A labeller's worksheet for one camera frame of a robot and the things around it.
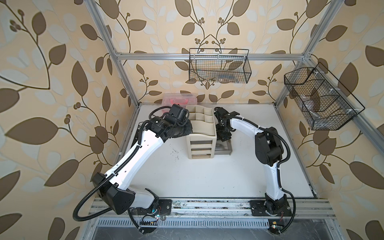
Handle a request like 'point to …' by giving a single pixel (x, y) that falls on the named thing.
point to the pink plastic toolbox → (168, 99)
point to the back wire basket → (219, 65)
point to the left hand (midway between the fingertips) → (189, 127)
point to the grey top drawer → (224, 147)
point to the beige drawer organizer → (202, 143)
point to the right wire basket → (325, 102)
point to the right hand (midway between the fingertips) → (217, 133)
